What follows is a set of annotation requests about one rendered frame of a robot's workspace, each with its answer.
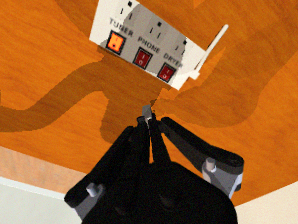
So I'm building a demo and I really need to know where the white power strip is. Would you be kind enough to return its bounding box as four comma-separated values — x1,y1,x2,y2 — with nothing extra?
89,0,229,90

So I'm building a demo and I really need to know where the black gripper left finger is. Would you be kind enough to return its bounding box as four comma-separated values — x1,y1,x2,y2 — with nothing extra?
64,105,150,221

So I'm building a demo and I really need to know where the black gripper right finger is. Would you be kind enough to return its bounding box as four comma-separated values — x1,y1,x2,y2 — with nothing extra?
146,104,244,207

